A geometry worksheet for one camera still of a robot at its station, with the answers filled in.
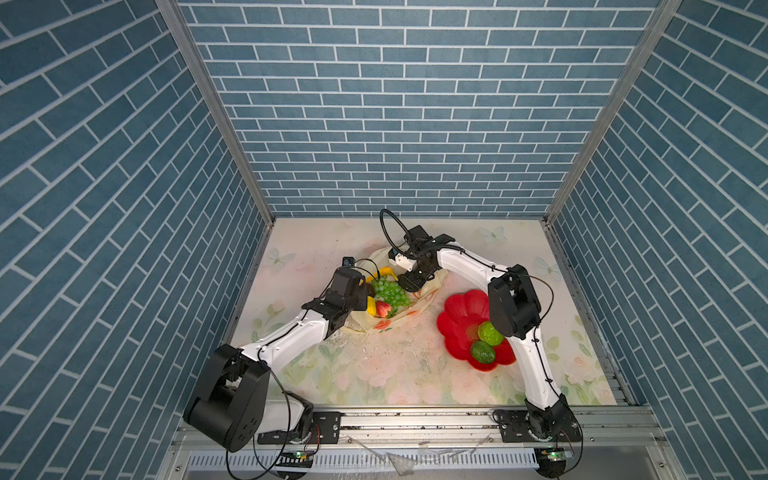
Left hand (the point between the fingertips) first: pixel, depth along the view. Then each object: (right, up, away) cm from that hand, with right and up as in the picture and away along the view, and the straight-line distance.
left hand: (365, 290), depth 89 cm
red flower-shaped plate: (+29, -11, +3) cm, 31 cm away
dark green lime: (+33, -16, -8) cm, 38 cm away
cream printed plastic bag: (-1, -8, -6) cm, 10 cm away
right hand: (+15, +2, +10) cm, 18 cm away
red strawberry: (+5, -6, +2) cm, 8 cm away
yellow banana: (+4, +4, +10) cm, 12 cm away
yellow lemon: (+1, -5, +2) cm, 6 cm away
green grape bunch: (+6, -1, +5) cm, 8 cm away
